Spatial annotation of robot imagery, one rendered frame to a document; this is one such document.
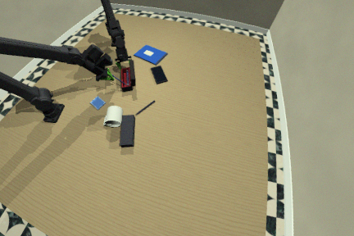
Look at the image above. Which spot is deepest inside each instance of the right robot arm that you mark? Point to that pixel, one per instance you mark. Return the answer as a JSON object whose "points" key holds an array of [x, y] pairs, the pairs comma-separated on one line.
{"points": [[41, 98]]}

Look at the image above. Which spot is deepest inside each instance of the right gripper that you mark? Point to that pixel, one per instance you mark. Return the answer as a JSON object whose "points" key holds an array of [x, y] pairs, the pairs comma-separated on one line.
{"points": [[104, 75]]}

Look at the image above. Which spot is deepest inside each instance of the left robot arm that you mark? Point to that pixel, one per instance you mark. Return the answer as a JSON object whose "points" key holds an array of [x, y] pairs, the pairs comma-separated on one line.
{"points": [[112, 25]]}

